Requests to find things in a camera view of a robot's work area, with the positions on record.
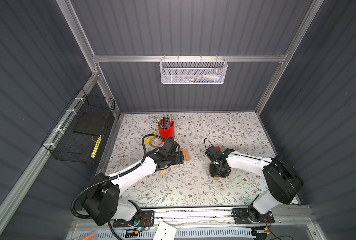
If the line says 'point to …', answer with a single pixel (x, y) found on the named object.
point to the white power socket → (165, 231)
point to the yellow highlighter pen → (147, 140)
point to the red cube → (218, 148)
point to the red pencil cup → (167, 133)
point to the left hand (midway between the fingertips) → (180, 157)
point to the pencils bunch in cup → (165, 122)
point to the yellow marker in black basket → (93, 154)
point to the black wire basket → (79, 133)
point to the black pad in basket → (90, 123)
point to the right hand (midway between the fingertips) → (215, 175)
